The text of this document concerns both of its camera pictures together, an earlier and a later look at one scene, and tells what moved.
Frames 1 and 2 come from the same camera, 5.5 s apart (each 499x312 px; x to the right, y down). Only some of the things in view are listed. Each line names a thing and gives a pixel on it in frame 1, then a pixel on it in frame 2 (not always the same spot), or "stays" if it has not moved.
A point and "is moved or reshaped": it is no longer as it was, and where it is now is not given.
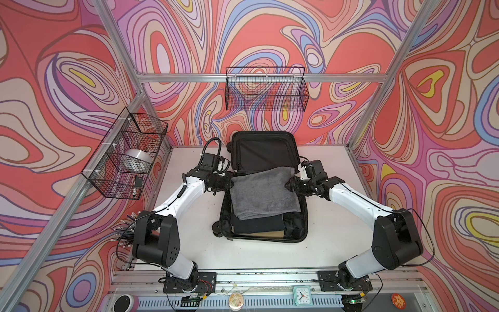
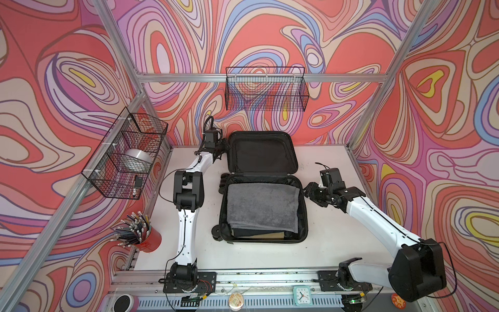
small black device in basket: x=138 y=181 stays
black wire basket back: x=268 y=88 stays
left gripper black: x=229 y=182 -> x=226 y=144
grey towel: x=263 y=193 is moved or reshaped
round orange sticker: x=398 y=301 stays
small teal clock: x=303 y=296 stays
